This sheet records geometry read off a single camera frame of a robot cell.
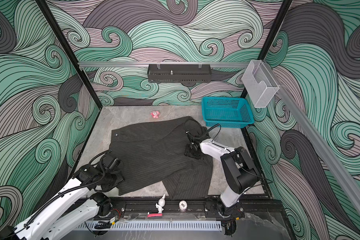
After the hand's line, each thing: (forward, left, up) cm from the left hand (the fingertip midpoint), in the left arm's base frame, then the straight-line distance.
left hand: (123, 179), depth 76 cm
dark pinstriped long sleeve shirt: (+18, -12, -7) cm, 23 cm away
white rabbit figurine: (-10, -20, -4) cm, 23 cm away
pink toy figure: (+50, -10, -4) cm, 51 cm away
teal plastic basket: (+56, -68, -7) cm, 89 cm away
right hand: (+18, -35, -5) cm, 40 cm away
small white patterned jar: (-11, -31, -1) cm, 33 cm away
